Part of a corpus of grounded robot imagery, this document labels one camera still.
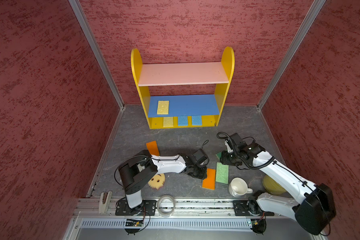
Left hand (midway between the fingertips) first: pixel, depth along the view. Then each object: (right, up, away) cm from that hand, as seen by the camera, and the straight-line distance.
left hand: (203, 179), depth 83 cm
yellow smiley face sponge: (-26, 0, -3) cm, 26 cm away
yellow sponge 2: (-23, +32, +24) cm, 46 cm away
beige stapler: (-52, -7, -9) cm, 53 cm away
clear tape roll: (-20, -13, -12) cm, 27 cm away
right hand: (+11, +10, -2) cm, 15 cm away
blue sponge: (-2, +33, +26) cm, 43 cm away
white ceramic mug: (+19, -3, -3) cm, 19 cm away
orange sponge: (-32, +16, +12) cm, 38 cm away
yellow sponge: (-26, +42, +16) cm, 52 cm away
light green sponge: (+11, +2, +3) cm, 12 cm away
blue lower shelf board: (-11, +44, +21) cm, 50 cm away
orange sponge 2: (+3, -2, -1) cm, 4 cm away
